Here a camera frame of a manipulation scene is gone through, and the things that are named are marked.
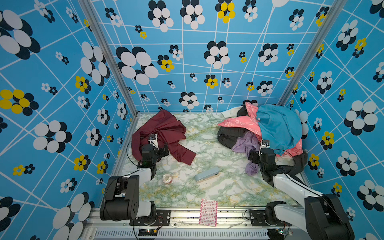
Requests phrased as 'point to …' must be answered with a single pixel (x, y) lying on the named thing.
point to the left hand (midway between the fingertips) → (160, 143)
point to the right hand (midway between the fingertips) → (261, 151)
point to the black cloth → (227, 135)
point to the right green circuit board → (275, 234)
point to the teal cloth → (282, 126)
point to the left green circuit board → (147, 232)
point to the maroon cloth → (169, 130)
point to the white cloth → (232, 112)
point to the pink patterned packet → (208, 212)
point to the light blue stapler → (207, 174)
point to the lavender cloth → (248, 141)
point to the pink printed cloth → (249, 121)
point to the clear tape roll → (167, 178)
